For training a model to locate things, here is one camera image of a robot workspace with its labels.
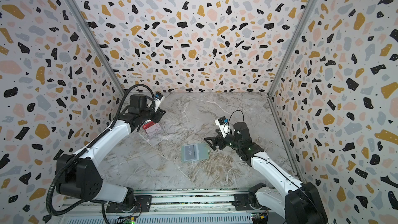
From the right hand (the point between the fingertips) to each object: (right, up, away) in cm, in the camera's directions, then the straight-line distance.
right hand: (211, 132), depth 78 cm
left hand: (-26, +13, +6) cm, 29 cm away
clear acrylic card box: (-36, -2, +19) cm, 41 cm away
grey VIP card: (-12, -13, +12) cm, 22 cm away
